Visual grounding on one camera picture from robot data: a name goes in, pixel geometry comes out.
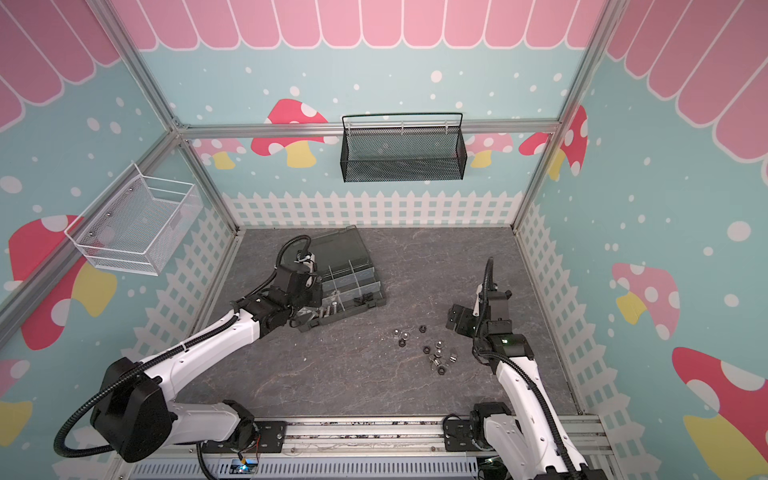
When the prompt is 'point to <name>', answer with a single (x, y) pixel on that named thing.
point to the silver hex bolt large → (334, 304)
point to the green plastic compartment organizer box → (350, 281)
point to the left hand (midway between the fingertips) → (317, 288)
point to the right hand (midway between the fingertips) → (462, 314)
